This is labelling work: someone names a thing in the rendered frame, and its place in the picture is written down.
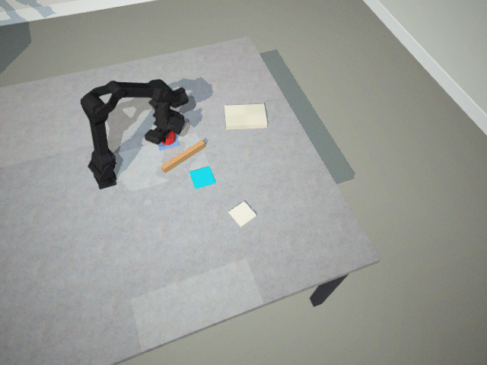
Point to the cream flat rectangular block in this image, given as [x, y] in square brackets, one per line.
[251, 116]

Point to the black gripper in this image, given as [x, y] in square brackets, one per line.
[159, 135]

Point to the cream flat square tile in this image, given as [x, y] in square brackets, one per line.
[242, 214]

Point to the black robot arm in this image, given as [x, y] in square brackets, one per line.
[162, 98]

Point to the long wooden bar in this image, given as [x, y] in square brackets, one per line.
[183, 156]

